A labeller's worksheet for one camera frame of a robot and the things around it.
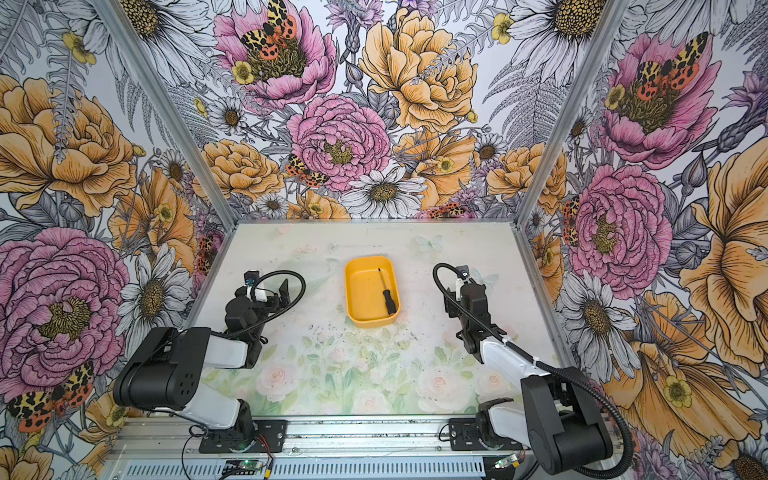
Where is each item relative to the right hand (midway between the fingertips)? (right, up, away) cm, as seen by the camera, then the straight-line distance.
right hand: (461, 295), depth 91 cm
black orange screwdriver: (-21, -4, +5) cm, 22 cm away
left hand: (-57, +2, +2) cm, 57 cm away
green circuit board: (-53, -36, -20) cm, 68 cm away
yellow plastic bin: (-29, -2, +4) cm, 30 cm away
